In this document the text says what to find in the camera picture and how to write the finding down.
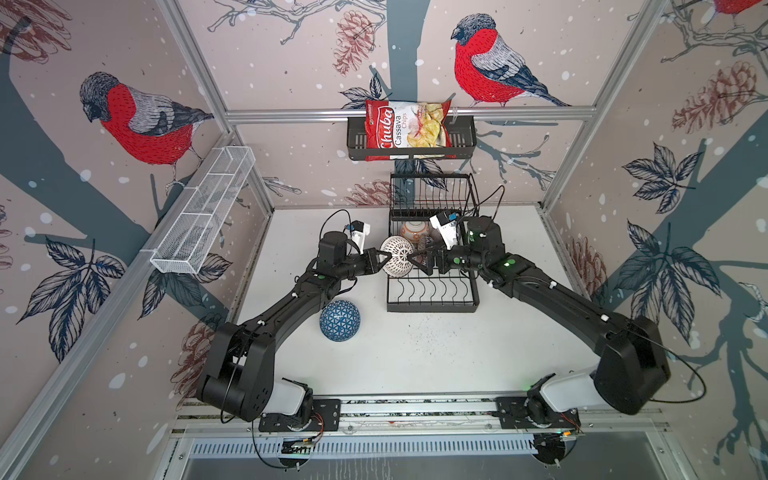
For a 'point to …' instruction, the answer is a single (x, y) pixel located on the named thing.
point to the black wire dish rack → (414, 199)
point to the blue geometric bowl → (339, 321)
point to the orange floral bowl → (415, 230)
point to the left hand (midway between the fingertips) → (391, 256)
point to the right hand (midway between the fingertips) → (412, 258)
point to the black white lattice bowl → (399, 264)
